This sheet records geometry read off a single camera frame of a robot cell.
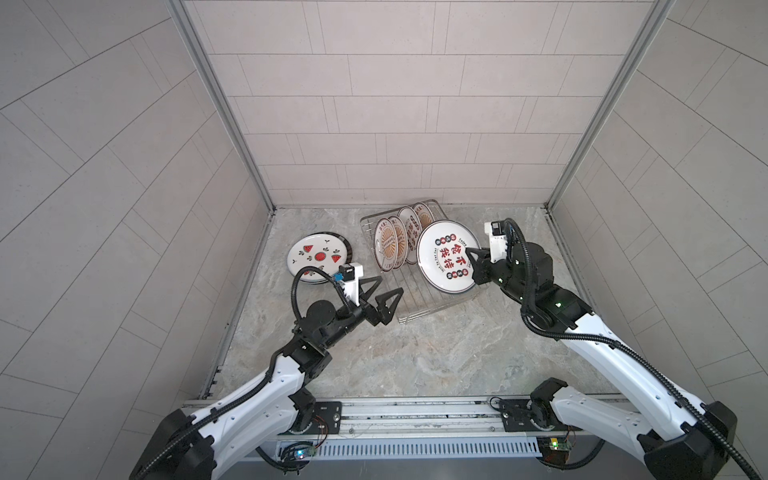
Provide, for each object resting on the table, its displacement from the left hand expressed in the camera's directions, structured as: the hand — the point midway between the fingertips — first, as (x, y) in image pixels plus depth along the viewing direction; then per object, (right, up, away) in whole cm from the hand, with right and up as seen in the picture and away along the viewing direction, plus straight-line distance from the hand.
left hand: (398, 288), depth 70 cm
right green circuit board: (+36, -37, -2) cm, 52 cm away
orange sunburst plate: (+1, +10, +22) cm, 24 cm away
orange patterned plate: (+9, +19, +30) cm, 37 cm away
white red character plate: (+11, +6, +7) cm, 15 cm away
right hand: (+16, +9, +2) cm, 18 cm away
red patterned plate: (+4, +17, +26) cm, 31 cm away
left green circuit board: (-20, -35, -5) cm, 41 cm away
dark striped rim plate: (-17, +4, +29) cm, 34 cm away
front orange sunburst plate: (-4, +9, +26) cm, 28 cm away
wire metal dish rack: (+6, -8, +22) cm, 24 cm away
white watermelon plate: (-25, +6, +30) cm, 40 cm away
